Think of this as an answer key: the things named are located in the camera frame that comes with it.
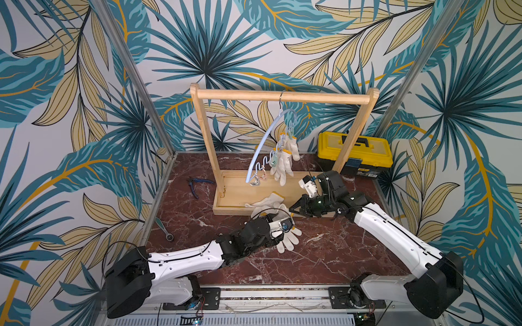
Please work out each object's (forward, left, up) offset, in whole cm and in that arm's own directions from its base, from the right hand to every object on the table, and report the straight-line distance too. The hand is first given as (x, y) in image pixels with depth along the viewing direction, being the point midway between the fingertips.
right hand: (289, 209), depth 75 cm
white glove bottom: (-3, -2, -20) cm, 20 cm away
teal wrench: (-2, +50, -18) cm, 53 cm away
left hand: (-3, +4, -4) cm, 7 cm away
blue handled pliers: (+29, +46, -18) cm, 57 cm away
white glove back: (+10, +6, -14) cm, 18 cm away
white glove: (+28, -4, +5) cm, 28 cm away
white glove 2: (+19, 0, +4) cm, 19 cm away
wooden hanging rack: (+25, +23, -22) cm, 40 cm away
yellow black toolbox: (+29, -43, -4) cm, 52 cm away
